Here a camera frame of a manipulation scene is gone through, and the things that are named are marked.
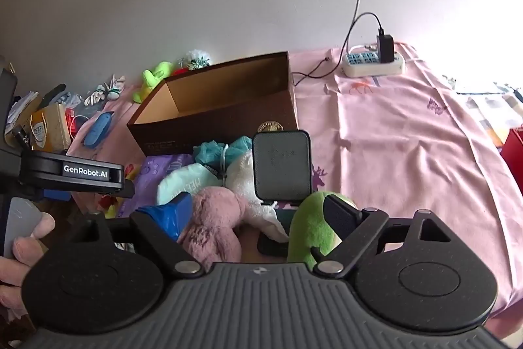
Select brown cardboard box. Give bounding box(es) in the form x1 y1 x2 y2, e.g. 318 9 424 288
127 51 299 159

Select black cable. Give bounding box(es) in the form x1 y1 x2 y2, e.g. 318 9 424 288
292 13 387 88

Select pale terry towel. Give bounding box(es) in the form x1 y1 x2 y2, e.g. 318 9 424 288
157 163 225 206

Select black charger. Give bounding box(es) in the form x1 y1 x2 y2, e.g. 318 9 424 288
376 34 396 63

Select red packet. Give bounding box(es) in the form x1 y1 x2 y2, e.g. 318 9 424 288
64 109 77 142

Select yellow box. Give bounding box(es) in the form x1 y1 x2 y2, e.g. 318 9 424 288
30 104 72 152

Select white papers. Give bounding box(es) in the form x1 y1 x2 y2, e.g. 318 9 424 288
4 91 40 137

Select person's left hand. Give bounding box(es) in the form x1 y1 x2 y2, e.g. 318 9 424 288
0 212 56 312

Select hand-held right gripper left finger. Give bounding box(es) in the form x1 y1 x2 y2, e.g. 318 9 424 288
69 194 204 278

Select green yellow plush toy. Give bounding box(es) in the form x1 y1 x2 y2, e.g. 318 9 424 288
133 61 174 103

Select white knotted gloves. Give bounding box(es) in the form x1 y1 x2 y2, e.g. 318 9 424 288
84 74 126 106

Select checkered cloth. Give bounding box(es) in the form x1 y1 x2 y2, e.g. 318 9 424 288
453 81 523 143

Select red box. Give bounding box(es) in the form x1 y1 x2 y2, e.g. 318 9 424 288
500 128 523 184

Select white power strip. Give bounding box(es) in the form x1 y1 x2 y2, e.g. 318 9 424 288
341 44 406 78

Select pink printed bedsheet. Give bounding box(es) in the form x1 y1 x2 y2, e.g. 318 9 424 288
67 42 523 333

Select pink plush bear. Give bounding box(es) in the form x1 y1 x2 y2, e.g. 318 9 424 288
177 186 250 272

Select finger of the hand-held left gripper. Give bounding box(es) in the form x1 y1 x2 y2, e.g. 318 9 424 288
73 179 135 199

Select green dinosaur plush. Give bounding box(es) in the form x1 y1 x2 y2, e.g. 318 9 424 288
286 191 360 268

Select white fluffy pompom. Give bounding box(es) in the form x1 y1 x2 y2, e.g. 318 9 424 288
178 50 212 69

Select teal mesh bath sponge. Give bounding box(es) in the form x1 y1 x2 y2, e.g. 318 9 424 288
192 136 253 178

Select blue plastic device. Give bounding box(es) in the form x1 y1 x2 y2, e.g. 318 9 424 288
83 111 116 148

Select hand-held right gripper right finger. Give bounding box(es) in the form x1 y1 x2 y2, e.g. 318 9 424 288
312 196 452 278

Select white fluffy towel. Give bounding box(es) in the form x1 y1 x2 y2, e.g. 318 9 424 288
225 150 291 243

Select purple patterned packet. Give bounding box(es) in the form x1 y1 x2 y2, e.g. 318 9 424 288
118 154 194 219

